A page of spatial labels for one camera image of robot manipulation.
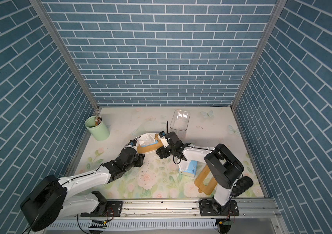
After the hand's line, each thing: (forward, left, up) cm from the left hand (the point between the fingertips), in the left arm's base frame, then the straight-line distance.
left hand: (144, 156), depth 87 cm
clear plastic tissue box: (+34, -23, -6) cm, 42 cm away
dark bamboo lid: (-13, -36, -5) cm, 39 cm away
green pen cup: (+19, +35, +6) cm, 40 cm away
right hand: (+5, -10, -1) cm, 11 cm away
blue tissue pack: (-8, -28, +1) cm, 29 cm away
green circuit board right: (-34, -43, -5) cm, 55 cm away
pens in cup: (+18, +30, +12) cm, 37 cm away
